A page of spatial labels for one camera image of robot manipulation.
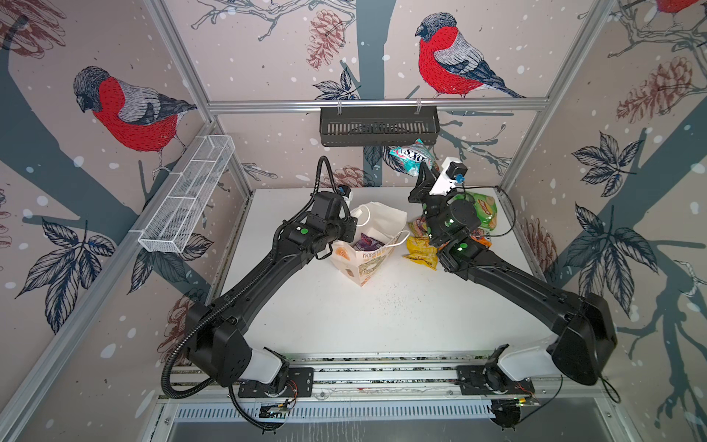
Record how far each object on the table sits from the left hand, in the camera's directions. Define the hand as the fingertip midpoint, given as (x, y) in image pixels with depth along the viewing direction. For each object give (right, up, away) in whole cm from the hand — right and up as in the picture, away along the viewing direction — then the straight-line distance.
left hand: (351, 220), depth 79 cm
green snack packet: (+53, +4, +28) cm, 60 cm away
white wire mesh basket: (-48, +4, -3) cm, 49 cm away
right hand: (+18, +14, -11) cm, 25 cm away
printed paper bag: (+9, -3, +17) cm, 20 cm away
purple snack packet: (+5, -9, +17) cm, 19 cm away
